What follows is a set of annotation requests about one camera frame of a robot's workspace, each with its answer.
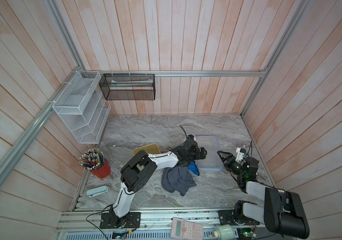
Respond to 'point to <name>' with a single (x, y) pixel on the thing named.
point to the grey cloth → (178, 179)
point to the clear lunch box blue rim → (212, 160)
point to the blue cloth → (192, 167)
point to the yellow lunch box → (152, 148)
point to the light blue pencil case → (95, 191)
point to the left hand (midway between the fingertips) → (201, 154)
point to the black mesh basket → (128, 86)
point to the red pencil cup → (93, 160)
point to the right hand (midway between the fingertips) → (218, 153)
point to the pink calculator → (184, 229)
